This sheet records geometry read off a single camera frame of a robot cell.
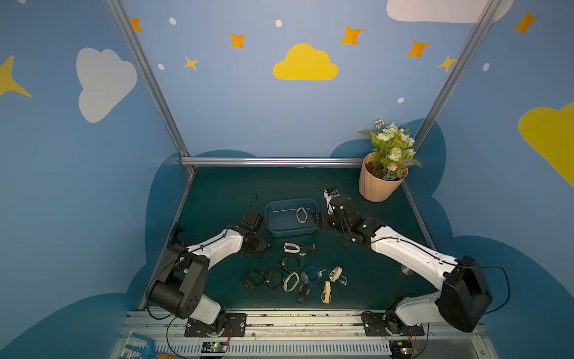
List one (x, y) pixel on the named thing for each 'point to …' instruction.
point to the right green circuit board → (401, 348)
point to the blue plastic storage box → (281, 217)
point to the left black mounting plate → (235, 326)
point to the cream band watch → (287, 280)
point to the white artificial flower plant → (392, 149)
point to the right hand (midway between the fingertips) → (325, 210)
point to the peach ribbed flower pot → (374, 188)
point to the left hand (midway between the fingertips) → (266, 245)
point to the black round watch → (290, 263)
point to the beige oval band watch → (305, 221)
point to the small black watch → (270, 248)
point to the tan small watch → (335, 274)
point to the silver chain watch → (342, 279)
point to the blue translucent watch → (313, 273)
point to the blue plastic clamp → (146, 352)
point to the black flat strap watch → (303, 290)
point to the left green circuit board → (214, 347)
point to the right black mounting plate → (374, 324)
